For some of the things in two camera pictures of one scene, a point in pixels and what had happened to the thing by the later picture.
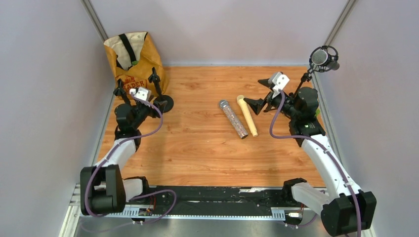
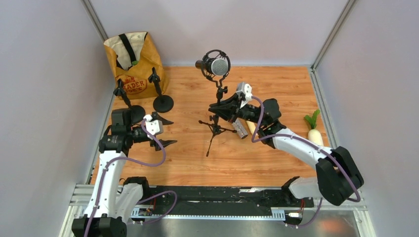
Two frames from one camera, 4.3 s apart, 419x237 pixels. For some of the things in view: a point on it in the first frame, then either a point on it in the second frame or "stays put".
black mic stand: [166, 101] stays put
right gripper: [257, 104] to [230, 112]
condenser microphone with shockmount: [324, 58] to [215, 63]
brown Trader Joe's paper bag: [133, 56] stays put
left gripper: [152, 113] to [156, 117]
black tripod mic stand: [306, 77] to [215, 127]
